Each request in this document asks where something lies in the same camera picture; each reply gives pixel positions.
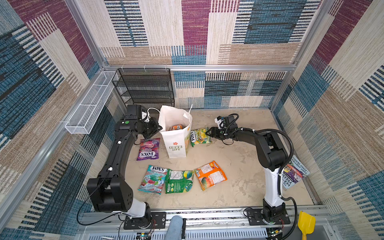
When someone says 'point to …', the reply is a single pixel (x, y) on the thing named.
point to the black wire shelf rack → (145, 85)
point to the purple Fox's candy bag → (148, 149)
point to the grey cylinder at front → (175, 229)
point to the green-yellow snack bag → (199, 136)
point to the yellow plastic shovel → (306, 224)
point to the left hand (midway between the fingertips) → (162, 124)
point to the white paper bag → (177, 141)
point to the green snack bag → (178, 181)
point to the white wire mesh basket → (82, 121)
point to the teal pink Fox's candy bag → (154, 180)
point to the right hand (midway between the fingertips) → (209, 134)
